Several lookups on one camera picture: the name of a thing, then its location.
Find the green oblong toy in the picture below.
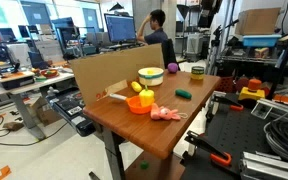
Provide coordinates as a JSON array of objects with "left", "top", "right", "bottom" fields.
[{"left": 174, "top": 88, "right": 193, "bottom": 100}]

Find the yellow toy bell pepper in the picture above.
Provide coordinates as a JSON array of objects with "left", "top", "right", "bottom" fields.
[{"left": 138, "top": 85, "right": 156, "bottom": 108}]

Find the small yellow toy fruit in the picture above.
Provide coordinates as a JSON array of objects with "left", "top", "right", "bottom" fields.
[{"left": 130, "top": 80, "right": 143, "bottom": 94}]

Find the orange toy pan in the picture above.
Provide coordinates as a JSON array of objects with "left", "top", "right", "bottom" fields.
[{"left": 108, "top": 93, "right": 156, "bottom": 116}]

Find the cream bowl teal stripe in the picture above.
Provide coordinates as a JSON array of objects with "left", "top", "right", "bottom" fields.
[{"left": 137, "top": 66, "right": 165, "bottom": 87}]

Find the pink plush bunny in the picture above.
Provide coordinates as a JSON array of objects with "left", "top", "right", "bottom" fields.
[{"left": 150, "top": 102, "right": 189, "bottom": 122}]

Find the purple ball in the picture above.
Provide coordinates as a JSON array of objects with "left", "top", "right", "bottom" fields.
[{"left": 167, "top": 62, "right": 180, "bottom": 74}]

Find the brown cardboard panel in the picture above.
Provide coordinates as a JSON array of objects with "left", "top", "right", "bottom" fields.
[{"left": 69, "top": 43, "right": 166, "bottom": 107}]

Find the black office chair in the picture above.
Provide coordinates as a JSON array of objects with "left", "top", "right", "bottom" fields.
[{"left": 161, "top": 38, "right": 182, "bottom": 71}]

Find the yellow corn can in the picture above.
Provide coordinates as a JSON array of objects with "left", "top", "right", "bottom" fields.
[{"left": 190, "top": 65, "right": 206, "bottom": 81}]

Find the seated person dark shirt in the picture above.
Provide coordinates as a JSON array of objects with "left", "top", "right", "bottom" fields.
[{"left": 136, "top": 8, "right": 169, "bottom": 46}]

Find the computer monitor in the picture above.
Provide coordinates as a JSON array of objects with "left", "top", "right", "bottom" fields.
[{"left": 103, "top": 13, "right": 138, "bottom": 44}]

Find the grey table leg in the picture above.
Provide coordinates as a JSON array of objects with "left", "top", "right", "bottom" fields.
[{"left": 88, "top": 128, "right": 127, "bottom": 180}]

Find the black equipment box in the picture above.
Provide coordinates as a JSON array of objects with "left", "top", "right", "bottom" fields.
[{"left": 45, "top": 87, "right": 97, "bottom": 138}]

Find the red mesh crate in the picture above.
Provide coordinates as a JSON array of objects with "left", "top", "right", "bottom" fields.
[{"left": 215, "top": 76, "right": 236, "bottom": 94}]

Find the black equipment base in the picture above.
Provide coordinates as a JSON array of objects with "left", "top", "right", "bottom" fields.
[{"left": 211, "top": 94, "right": 245, "bottom": 112}]

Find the red bowl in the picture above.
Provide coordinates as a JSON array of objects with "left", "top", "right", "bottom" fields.
[{"left": 39, "top": 68, "right": 60, "bottom": 80}]

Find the dark red round object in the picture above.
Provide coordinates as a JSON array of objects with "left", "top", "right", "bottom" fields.
[{"left": 235, "top": 75, "right": 251, "bottom": 93}]

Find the small cardboard box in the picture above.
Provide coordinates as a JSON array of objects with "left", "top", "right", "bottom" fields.
[{"left": 30, "top": 96, "right": 63, "bottom": 127}]

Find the yellow emergency stop button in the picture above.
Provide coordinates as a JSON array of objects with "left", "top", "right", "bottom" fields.
[{"left": 238, "top": 78, "right": 266, "bottom": 102}]

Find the grey standing desk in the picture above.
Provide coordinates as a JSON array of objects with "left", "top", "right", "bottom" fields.
[{"left": 0, "top": 68, "right": 76, "bottom": 141}]

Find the blue plastic bin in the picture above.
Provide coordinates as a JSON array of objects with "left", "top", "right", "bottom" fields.
[{"left": 242, "top": 34, "right": 282, "bottom": 48}]

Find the black device orange top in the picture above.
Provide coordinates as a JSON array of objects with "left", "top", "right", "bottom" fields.
[{"left": 0, "top": 70, "right": 36, "bottom": 91}]

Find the large cardboard box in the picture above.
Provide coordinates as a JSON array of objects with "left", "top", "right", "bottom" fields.
[{"left": 234, "top": 7, "right": 282, "bottom": 36}]

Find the aluminium extrusion bar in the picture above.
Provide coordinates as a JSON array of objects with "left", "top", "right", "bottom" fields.
[
  {"left": 250, "top": 98, "right": 288, "bottom": 124},
  {"left": 238, "top": 151, "right": 288, "bottom": 180}
]

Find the brown power brick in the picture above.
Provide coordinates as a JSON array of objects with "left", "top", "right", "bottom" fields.
[{"left": 2, "top": 121, "right": 25, "bottom": 132}]

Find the black clamp orange handle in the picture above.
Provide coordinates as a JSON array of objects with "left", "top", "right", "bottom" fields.
[{"left": 183, "top": 130, "right": 233, "bottom": 168}]

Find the black floor cable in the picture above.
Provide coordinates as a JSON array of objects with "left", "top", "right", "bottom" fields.
[{"left": 0, "top": 114, "right": 68, "bottom": 148}]

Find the black cable bundle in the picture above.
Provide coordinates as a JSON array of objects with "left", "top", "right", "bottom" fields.
[{"left": 263, "top": 103, "right": 288, "bottom": 166}]

